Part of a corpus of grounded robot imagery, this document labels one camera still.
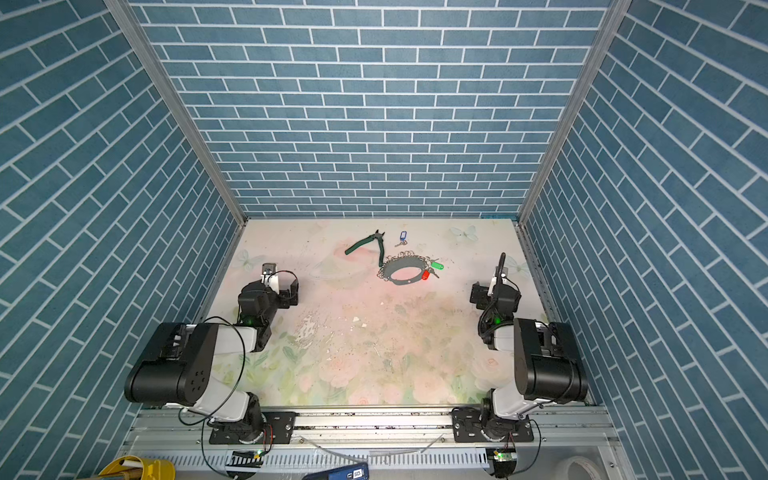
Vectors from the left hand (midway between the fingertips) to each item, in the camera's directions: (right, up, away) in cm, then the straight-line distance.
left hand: (280, 279), depth 94 cm
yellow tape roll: (-18, -36, -32) cm, 51 cm away
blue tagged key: (+39, +13, +22) cm, 46 cm away
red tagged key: (+47, 0, +11) cm, 48 cm away
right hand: (+68, -1, +1) cm, 68 cm away
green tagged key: (+52, +3, +14) cm, 54 cm away
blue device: (+27, -40, -28) cm, 56 cm away
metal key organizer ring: (+39, +5, +15) cm, 42 cm away
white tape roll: (+75, -40, -27) cm, 89 cm away
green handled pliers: (+29, +14, +21) cm, 39 cm away
